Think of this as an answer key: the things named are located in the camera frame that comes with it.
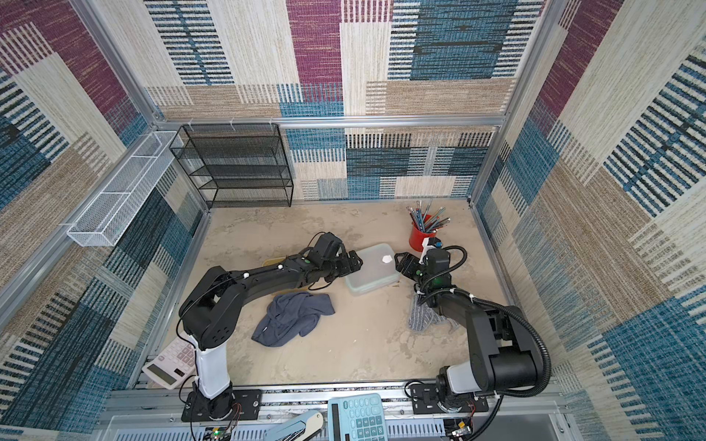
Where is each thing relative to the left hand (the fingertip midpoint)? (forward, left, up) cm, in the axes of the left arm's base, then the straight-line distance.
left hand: (358, 266), depth 92 cm
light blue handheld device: (-43, +17, -5) cm, 47 cm away
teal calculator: (-41, +1, -6) cm, 42 cm away
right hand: (+1, -15, 0) cm, 16 cm away
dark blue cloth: (-15, +21, -3) cm, 26 cm away
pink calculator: (-28, +52, -5) cm, 60 cm away
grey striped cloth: (-15, -20, -7) cm, 26 cm away
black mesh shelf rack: (+40, +47, +12) cm, 63 cm away
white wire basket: (-2, +65, +27) cm, 70 cm away
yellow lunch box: (+4, +30, -2) cm, 30 cm away
